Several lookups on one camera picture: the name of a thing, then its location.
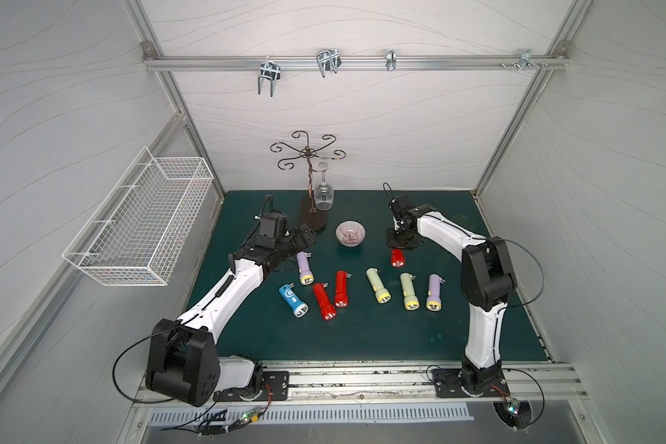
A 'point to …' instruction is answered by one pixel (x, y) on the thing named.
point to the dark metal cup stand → (311, 219)
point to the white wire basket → (135, 233)
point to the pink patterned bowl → (351, 233)
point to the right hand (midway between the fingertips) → (394, 243)
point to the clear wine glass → (323, 191)
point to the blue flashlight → (299, 308)
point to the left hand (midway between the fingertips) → (307, 238)
